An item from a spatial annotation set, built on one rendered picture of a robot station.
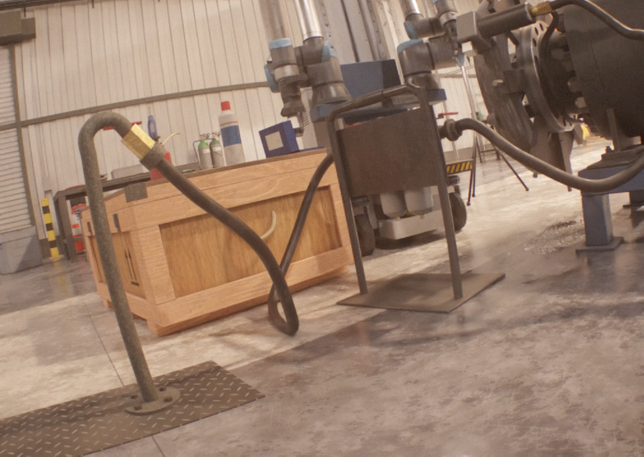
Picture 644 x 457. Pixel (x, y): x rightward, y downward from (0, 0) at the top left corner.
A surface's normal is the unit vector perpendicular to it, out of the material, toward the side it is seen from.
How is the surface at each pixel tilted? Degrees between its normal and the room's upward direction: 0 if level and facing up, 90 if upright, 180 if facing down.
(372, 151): 90
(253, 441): 0
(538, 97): 113
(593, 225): 90
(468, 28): 68
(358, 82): 90
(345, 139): 90
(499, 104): 105
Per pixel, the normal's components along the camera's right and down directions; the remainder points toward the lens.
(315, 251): 0.61, -0.07
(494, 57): -0.34, -0.02
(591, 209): -0.77, 0.20
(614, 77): -0.68, 0.46
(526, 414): -0.20, -0.98
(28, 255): 0.86, -0.14
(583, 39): -0.79, -0.01
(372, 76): 0.21, 0.02
